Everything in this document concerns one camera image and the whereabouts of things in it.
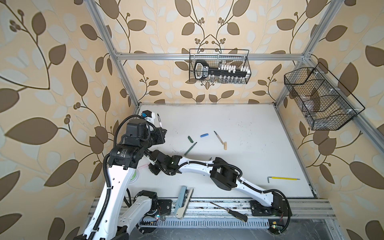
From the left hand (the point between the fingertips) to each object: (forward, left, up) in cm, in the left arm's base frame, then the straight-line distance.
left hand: (165, 129), depth 68 cm
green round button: (-13, +20, -29) cm, 37 cm away
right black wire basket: (+15, -77, +4) cm, 79 cm away
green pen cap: (+15, -9, -32) cm, 36 cm away
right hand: (-5, +14, -31) cm, 34 cm away
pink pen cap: (-6, +18, -31) cm, 36 cm away
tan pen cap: (+10, -33, -32) cm, 47 cm away
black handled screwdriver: (-30, -37, -29) cm, 56 cm away
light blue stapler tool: (-24, -9, -27) cm, 38 cm away
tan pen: (+17, -28, -31) cm, 45 cm away
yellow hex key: (-10, -63, -31) cm, 71 cm away
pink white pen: (+3, +3, +2) cm, 5 cm away
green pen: (+7, -10, -31) cm, 33 cm away
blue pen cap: (+17, -18, -31) cm, 40 cm away
